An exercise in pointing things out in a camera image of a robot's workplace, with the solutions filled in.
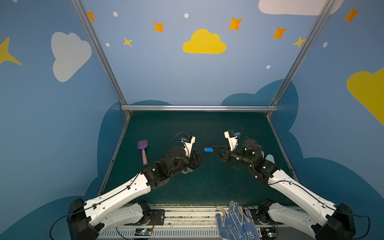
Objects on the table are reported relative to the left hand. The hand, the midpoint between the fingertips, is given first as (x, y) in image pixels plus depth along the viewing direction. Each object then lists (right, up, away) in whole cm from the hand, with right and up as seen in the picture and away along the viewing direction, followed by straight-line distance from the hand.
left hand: (203, 153), depth 69 cm
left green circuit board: (-29, -39, +2) cm, 49 cm away
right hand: (+6, +3, +3) cm, 8 cm away
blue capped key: (+3, +1, +6) cm, 6 cm away
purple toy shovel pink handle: (-40, 0, +32) cm, 51 cm away
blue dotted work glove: (+17, -35, +2) cm, 39 cm away
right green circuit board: (+32, -39, +2) cm, 51 cm away
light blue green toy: (+46, -7, +26) cm, 53 cm away
